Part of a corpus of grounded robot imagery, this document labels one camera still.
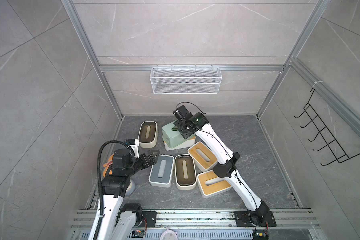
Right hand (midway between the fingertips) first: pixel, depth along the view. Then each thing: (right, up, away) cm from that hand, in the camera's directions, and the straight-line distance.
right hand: (178, 127), depth 86 cm
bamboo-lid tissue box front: (+18, -32, -7) cm, 37 cm away
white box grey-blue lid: (-10, -28, +3) cm, 30 cm away
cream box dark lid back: (-21, -5, +15) cm, 26 cm away
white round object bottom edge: (-4, -50, -19) cm, 54 cm away
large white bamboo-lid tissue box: (+4, -11, +7) cm, 14 cm away
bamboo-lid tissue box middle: (+15, -19, +5) cm, 25 cm away
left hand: (-11, -12, -14) cm, 22 cm away
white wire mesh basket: (+5, +33, +14) cm, 36 cm away
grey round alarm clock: (-26, -34, -6) cm, 43 cm away
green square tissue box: (-3, -6, -3) cm, 7 cm away
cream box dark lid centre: (+4, -27, -3) cm, 27 cm away
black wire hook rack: (+67, -7, -22) cm, 71 cm away
